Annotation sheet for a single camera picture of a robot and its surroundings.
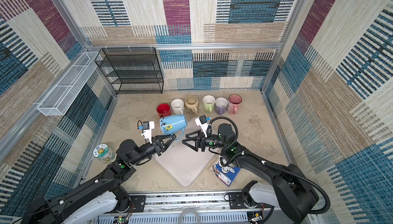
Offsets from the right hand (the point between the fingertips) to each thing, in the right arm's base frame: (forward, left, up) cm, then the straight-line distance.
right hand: (185, 141), depth 71 cm
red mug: (+33, +17, -17) cm, 41 cm away
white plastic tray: (-3, +2, -21) cm, 21 cm away
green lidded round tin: (+2, +44, -13) cm, 46 cm away
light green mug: (+35, -14, -14) cm, 40 cm away
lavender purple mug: (+37, -22, -18) cm, 47 cm away
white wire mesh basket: (+18, +56, +13) cm, 61 cm away
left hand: (+1, +4, +5) cm, 6 cm away
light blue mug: (+2, +5, +11) cm, 12 cm away
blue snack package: (-10, -20, -19) cm, 29 cm away
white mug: (+31, +7, -12) cm, 34 cm away
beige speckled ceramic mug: (+34, -2, -13) cm, 36 cm away
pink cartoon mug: (+35, -31, -14) cm, 49 cm away
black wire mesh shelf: (+57, +39, -2) cm, 69 cm away
